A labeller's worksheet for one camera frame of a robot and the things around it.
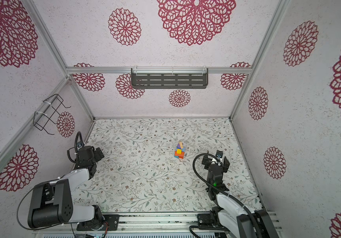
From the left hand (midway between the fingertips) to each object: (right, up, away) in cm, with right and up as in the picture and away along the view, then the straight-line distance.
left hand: (91, 156), depth 91 cm
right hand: (+76, +2, -8) cm, 76 cm away
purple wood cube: (+54, +6, -3) cm, 55 cm away
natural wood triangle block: (+55, +8, -4) cm, 56 cm away
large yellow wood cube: (+55, +3, +1) cm, 55 cm away
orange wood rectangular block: (+56, -1, +5) cm, 56 cm away
